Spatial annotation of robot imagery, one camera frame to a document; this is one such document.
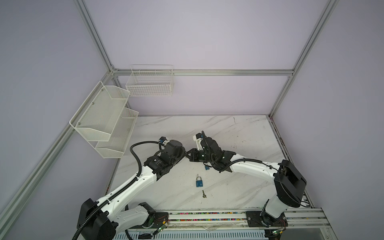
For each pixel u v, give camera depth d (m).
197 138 0.74
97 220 0.38
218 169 0.61
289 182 0.44
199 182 0.86
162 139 0.71
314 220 0.75
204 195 0.82
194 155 0.70
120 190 0.44
